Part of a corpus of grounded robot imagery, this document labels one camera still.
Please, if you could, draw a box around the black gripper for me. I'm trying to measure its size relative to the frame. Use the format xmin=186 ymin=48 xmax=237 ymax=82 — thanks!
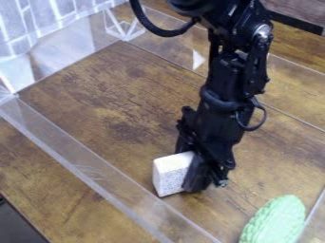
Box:
xmin=176 ymin=85 xmax=254 ymax=193

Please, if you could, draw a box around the white sponge block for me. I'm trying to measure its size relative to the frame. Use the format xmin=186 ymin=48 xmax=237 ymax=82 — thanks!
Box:
xmin=153 ymin=151 xmax=194 ymax=197

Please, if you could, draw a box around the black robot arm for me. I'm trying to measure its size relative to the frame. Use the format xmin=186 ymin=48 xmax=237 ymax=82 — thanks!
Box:
xmin=168 ymin=0 xmax=273 ymax=193

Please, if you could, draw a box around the green knitted object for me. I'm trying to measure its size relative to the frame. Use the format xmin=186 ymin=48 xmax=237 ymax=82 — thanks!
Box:
xmin=238 ymin=195 xmax=307 ymax=243

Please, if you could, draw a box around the clear acrylic enclosure wall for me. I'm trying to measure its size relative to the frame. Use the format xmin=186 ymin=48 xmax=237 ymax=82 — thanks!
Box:
xmin=0 ymin=0 xmax=325 ymax=243

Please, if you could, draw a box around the black cable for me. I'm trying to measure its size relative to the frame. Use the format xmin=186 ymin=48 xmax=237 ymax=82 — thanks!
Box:
xmin=129 ymin=0 xmax=201 ymax=38

